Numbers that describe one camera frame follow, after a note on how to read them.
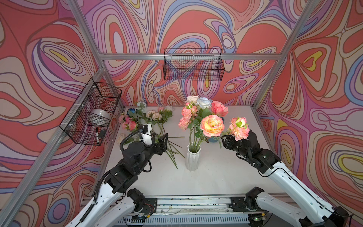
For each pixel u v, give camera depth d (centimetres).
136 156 46
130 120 101
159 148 58
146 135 52
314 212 39
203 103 59
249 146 54
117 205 59
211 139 93
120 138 95
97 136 72
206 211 73
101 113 73
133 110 105
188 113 59
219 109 57
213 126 44
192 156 70
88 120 72
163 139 59
